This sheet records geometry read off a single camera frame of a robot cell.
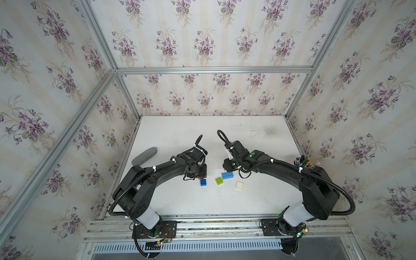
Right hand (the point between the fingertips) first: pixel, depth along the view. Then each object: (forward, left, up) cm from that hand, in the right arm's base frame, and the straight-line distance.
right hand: (227, 165), depth 86 cm
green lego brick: (-6, +4, -6) cm, 10 cm away
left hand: (-3, +13, -5) cm, 14 cm away
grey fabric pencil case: (+7, +49, -3) cm, 49 cm away
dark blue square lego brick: (-8, +13, -5) cm, 16 cm away
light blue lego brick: (-3, 0, -7) cm, 8 cm away
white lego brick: (-8, -7, -6) cm, 12 cm away
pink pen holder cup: (+1, -40, +3) cm, 40 cm away
